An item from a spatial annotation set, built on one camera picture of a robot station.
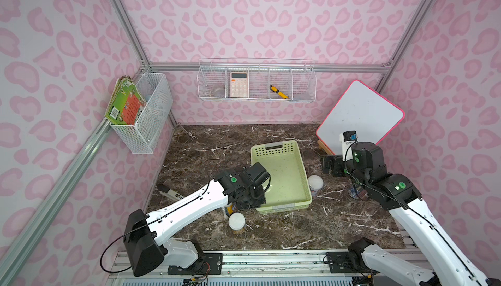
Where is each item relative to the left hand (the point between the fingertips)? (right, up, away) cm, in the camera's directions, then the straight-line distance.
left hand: (263, 201), depth 74 cm
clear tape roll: (-22, +46, +22) cm, 56 cm away
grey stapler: (-45, 0, +16) cm, 47 cm away
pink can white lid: (+22, +5, +8) cm, 24 cm away
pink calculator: (-11, +50, +21) cm, 55 cm away
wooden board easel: (+34, +19, +29) cm, 48 cm away
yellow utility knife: (+6, +48, +24) cm, 54 cm away
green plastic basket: (+11, +3, +6) cm, 13 cm away
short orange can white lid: (-10, -9, +3) cm, 14 cm away
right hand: (+25, +17, -4) cm, 30 cm away
